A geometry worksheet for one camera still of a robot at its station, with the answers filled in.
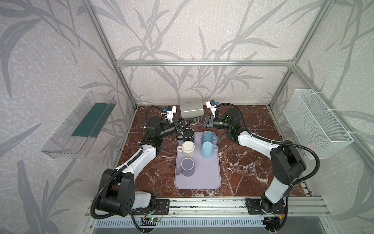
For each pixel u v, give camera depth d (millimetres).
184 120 735
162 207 727
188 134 912
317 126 634
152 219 707
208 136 894
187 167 791
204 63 966
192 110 709
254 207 731
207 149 858
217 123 705
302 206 754
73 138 637
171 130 687
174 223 770
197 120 732
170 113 723
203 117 721
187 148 870
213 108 735
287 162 473
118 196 413
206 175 848
